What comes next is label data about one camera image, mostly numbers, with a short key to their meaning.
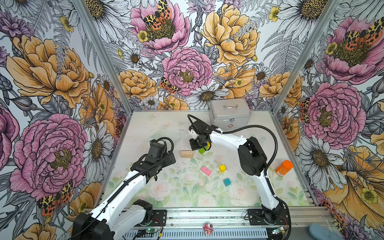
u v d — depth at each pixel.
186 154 0.95
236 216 0.76
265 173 0.59
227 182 0.85
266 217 0.66
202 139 0.75
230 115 1.02
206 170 0.90
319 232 0.69
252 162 0.57
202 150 0.99
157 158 0.62
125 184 0.49
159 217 0.75
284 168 0.82
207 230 0.68
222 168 0.90
